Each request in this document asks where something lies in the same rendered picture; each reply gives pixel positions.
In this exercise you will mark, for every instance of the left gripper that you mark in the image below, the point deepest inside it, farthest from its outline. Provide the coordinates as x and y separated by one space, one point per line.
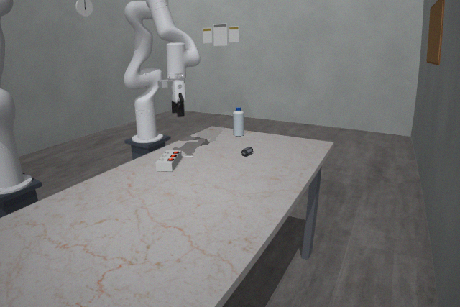
177 94

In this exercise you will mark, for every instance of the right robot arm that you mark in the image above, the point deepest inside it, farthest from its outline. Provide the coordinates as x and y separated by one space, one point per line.
11 177

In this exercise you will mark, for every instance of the white power strip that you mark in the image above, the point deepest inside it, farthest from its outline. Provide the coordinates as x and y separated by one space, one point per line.
169 160

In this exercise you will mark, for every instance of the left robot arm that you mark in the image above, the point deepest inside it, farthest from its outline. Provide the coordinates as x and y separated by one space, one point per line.
179 56

